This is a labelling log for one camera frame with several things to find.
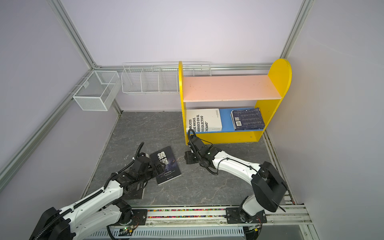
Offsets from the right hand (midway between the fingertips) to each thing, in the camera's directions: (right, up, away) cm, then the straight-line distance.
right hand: (188, 157), depth 84 cm
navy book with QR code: (+35, +22, +7) cm, 42 cm away
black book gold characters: (-29, -19, -6) cm, 35 cm away
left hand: (-16, -7, 0) cm, 18 cm away
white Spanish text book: (+9, +21, +7) cm, 24 cm away
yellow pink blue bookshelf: (+27, +29, +10) cm, 40 cm away
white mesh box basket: (-62, +40, +15) cm, 75 cm away
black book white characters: (-10, -9, +4) cm, 14 cm away
